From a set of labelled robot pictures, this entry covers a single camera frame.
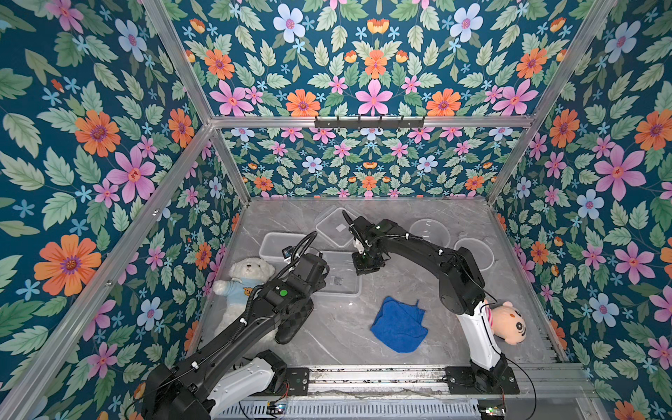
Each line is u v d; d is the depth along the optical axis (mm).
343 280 943
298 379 739
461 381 728
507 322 775
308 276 585
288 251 689
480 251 1018
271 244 1005
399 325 823
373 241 677
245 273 858
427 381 750
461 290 539
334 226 1080
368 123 932
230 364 499
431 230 1033
